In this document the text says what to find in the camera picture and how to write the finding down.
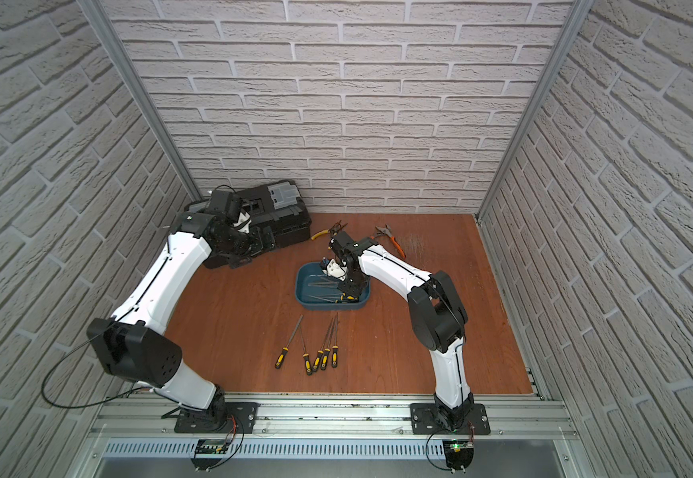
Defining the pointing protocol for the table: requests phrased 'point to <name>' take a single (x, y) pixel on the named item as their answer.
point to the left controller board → (209, 446)
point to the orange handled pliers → (386, 231)
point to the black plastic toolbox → (279, 207)
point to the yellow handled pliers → (337, 227)
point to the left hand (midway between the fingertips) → (272, 245)
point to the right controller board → (459, 456)
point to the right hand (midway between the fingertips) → (358, 285)
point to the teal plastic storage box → (315, 290)
